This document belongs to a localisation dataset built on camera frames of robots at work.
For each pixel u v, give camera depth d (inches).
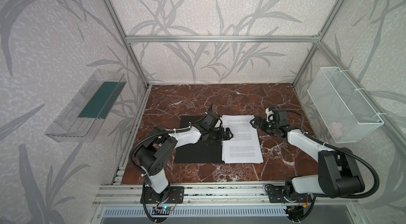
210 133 30.3
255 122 32.9
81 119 24.9
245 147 35.0
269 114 32.6
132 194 29.4
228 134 31.7
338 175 16.8
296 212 28.8
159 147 19.5
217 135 31.1
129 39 36.9
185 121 40.6
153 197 26.8
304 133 22.6
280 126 27.6
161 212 28.4
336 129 28.6
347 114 24.6
